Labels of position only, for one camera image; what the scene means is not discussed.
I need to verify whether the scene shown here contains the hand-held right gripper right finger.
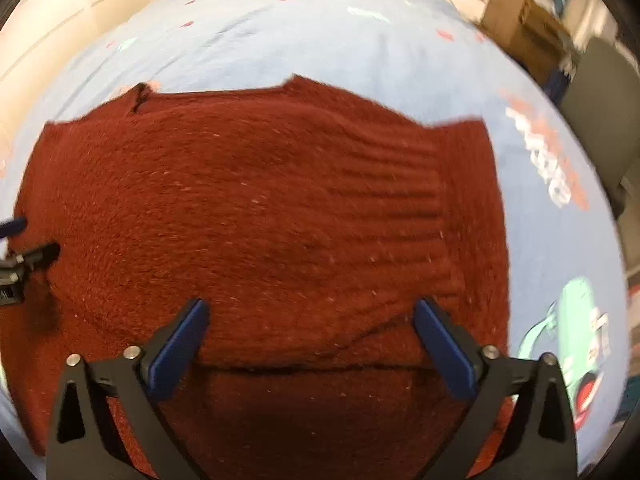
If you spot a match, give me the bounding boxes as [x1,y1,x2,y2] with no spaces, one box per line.
[412,296,579,480]

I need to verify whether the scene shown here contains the cardboard box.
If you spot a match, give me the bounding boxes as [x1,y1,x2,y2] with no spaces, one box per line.
[479,0,577,87]

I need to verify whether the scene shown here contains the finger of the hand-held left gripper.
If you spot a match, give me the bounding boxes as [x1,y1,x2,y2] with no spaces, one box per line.
[0,216,29,239]
[11,241,62,269]

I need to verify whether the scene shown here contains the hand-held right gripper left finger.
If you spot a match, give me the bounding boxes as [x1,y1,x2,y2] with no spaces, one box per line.
[47,297,211,480]

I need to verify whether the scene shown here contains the dark red knit sweater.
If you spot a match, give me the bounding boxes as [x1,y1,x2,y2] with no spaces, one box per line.
[0,74,517,480]

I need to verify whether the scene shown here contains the white wardrobe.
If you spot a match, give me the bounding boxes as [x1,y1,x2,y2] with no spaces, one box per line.
[0,0,182,161]

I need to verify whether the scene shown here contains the grey chair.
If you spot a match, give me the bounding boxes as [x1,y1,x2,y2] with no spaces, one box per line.
[556,35,640,213]

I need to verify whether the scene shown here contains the printed blue bed sheet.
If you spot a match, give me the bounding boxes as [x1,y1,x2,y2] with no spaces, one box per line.
[0,0,632,472]

